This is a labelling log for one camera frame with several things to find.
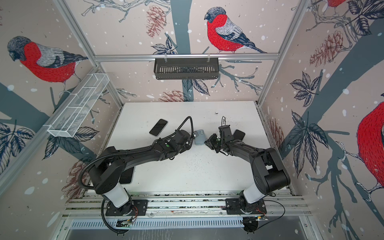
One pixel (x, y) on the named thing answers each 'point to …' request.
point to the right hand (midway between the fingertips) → (203, 142)
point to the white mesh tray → (78, 105)
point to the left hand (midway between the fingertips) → (184, 137)
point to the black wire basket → (188, 68)
